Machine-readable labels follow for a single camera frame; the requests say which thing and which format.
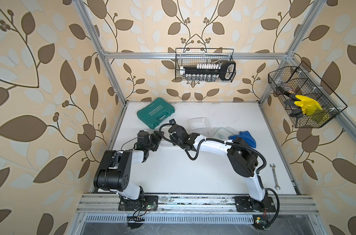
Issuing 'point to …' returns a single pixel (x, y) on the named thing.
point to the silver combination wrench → (277, 186)
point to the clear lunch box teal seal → (199, 125)
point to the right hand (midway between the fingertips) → (175, 133)
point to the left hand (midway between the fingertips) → (160, 134)
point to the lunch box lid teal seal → (223, 132)
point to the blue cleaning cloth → (246, 136)
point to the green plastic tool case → (155, 113)
